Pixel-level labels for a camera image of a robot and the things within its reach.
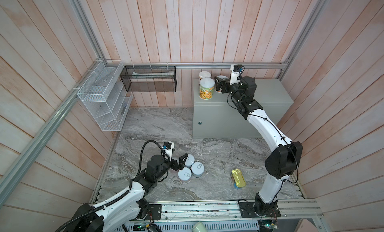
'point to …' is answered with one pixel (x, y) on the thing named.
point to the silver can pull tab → (190, 160)
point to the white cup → (199, 227)
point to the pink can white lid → (185, 175)
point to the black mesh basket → (149, 78)
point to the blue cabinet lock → (200, 123)
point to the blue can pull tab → (197, 169)
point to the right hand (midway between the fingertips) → (221, 75)
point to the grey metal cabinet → (215, 118)
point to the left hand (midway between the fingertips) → (180, 154)
